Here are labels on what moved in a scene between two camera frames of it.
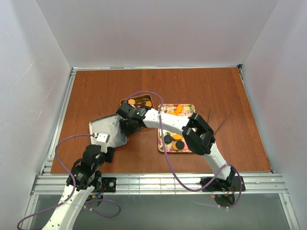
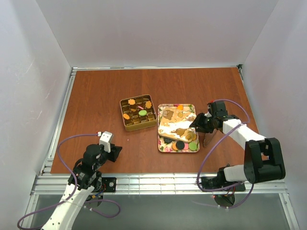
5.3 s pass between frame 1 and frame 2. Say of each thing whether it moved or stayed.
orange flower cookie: stayed
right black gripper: moved
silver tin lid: moved
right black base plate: stayed
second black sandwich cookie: stayed
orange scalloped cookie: stayed
